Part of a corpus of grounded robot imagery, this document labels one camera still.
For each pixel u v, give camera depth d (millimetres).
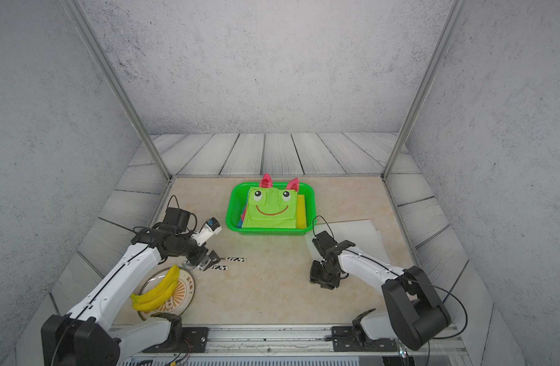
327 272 715
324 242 712
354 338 722
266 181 1071
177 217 636
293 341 742
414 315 417
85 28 730
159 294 777
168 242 565
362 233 964
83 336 387
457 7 698
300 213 1007
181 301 809
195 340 729
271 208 993
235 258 909
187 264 869
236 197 1034
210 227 714
